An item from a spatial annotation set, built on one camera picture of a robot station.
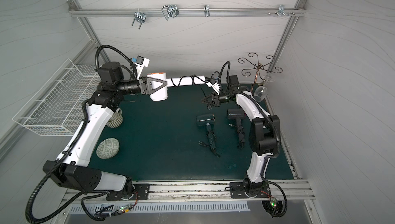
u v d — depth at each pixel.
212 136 0.90
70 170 0.38
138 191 0.73
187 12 0.78
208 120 0.94
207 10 0.78
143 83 0.55
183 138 0.93
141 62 0.57
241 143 0.88
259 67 0.87
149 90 0.56
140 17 0.79
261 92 0.87
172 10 0.77
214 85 0.76
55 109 0.66
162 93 0.60
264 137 0.50
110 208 0.72
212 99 0.77
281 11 0.76
